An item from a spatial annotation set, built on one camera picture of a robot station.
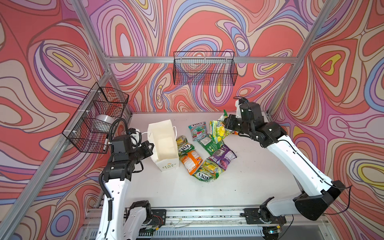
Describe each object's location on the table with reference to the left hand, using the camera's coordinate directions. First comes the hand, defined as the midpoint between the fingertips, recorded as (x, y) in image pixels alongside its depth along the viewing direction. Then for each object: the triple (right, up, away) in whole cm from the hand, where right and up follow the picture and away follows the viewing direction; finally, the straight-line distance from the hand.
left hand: (154, 143), depth 72 cm
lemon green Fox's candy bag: (+30, +7, -2) cm, 31 cm away
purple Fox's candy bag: (+37, -10, +19) cm, 43 cm away
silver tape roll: (-25, +13, +1) cm, 28 cm away
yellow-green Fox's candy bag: (+13, -5, +21) cm, 25 cm away
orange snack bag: (+18, -13, +16) cm, 28 cm away
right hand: (+34, +10, 0) cm, 36 cm away
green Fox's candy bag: (+30, -3, +26) cm, 40 cm away
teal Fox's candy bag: (+22, +5, +33) cm, 40 cm away
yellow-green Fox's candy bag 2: (+28, -18, +12) cm, 35 cm away
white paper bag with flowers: (0, -7, +22) cm, 23 cm away
